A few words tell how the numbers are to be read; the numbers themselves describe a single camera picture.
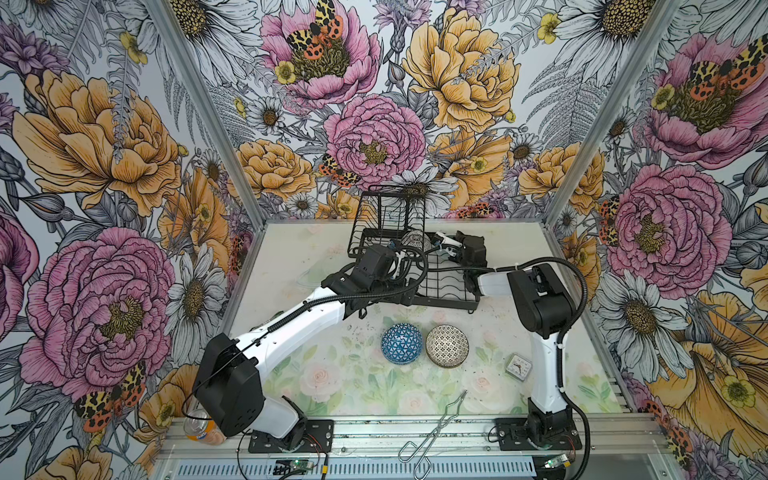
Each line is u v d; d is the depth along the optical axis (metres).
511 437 0.74
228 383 0.41
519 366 0.83
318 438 0.74
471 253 0.84
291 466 0.71
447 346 0.87
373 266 0.61
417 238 1.09
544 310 0.58
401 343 0.87
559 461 0.71
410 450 0.73
